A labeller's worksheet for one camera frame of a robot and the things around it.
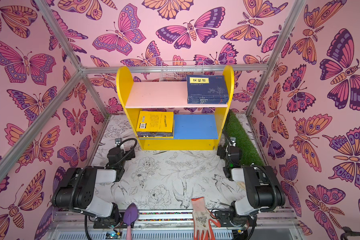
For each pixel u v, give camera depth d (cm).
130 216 74
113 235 73
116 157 73
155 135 86
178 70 92
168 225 73
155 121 88
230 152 81
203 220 73
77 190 44
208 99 66
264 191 44
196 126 95
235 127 103
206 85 70
